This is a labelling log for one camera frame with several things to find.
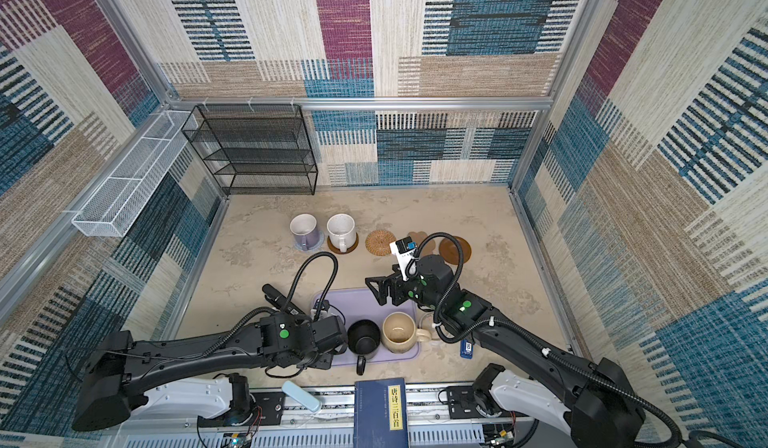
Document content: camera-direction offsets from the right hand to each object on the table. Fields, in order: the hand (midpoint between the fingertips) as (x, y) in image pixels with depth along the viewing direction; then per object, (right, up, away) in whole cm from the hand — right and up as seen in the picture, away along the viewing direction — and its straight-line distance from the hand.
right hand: (381, 278), depth 76 cm
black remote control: (-30, -9, +13) cm, 34 cm away
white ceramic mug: (-14, +11, +27) cm, 32 cm away
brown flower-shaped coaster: (+12, +8, +30) cm, 34 cm away
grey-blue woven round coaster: (-22, +6, +29) cm, 37 cm away
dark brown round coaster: (+23, +4, +29) cm, 37 cm away
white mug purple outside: (-26, +11, +28) cm, 40 cm away
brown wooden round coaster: (-15, +4, +25) cm, 29 cm away
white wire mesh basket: (-63, +16, -6) cm, 65 cm away
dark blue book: (0, -31, -4) cm, 32 cm away
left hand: (-13, -18, -1) cm, 22 cm away
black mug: (-5, -17, +5) cm, 18 cm away
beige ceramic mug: (+5, -17, +7) cm, 19 cm away
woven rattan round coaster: (-2, +7, +29) cm, 30 cm away
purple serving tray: (-5, -4, -8) cm, 10 cm away
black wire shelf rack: (-47, +40, +35) cm, 71 cm away
